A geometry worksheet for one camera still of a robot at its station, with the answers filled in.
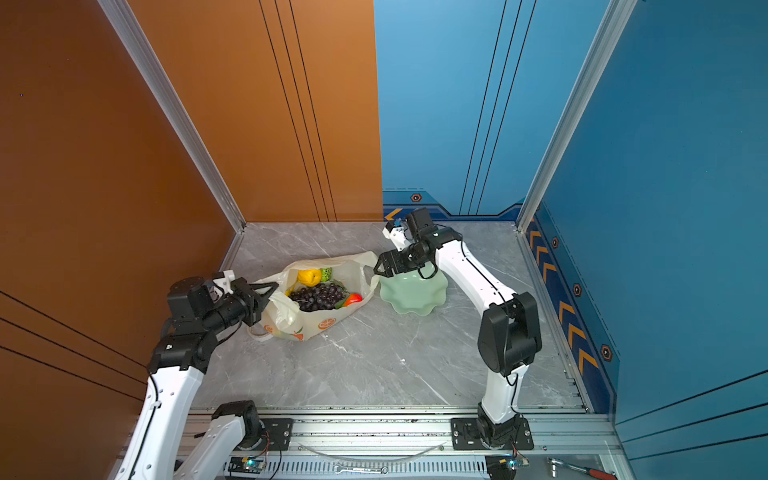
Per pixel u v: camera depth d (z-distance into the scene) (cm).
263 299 66
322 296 89
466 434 72
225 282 66
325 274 99
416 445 72
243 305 62
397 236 79
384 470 69
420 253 63
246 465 71
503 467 71
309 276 93
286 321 71
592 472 68
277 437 73
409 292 100
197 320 53
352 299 94
